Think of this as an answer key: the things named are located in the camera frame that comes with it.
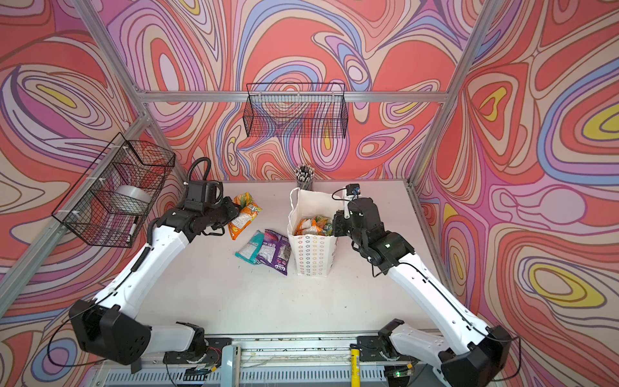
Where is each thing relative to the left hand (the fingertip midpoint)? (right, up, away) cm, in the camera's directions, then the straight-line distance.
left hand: (243, 205), depth 79 cm
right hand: (+31, -4, -5) cm, 32 cm away
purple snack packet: (+9, -18, +12) cm, 23 cm away
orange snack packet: (+2, -2, -2) cm, 4 cm away
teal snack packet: (-1, -18, +12) cm, 22 cm away
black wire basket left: (-41, -1, -13) cm, 43 cm away
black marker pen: (-32, -8, -7) cm, 34 cm away
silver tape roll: (-31, +2, -8) cm, 32 cm away
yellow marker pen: (+36, -48, -10) cm, 60 cm away
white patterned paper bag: (+23, -12, -5) cm, 27 cm away
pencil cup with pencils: (+20, +12, +20) cm, 31 cm away
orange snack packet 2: (+25, -7, +7) cm, 27 cm away
